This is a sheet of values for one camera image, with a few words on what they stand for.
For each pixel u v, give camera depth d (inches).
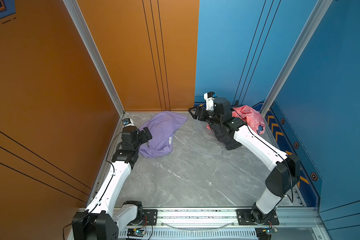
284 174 17.0
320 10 27.6
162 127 41.9
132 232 28.0
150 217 29.0
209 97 27.3
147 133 28.6
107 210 15.7
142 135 28.0
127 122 26.7
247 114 38.8
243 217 28.5
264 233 27.7
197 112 27.0
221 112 24.1
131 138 22.6
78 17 28.5
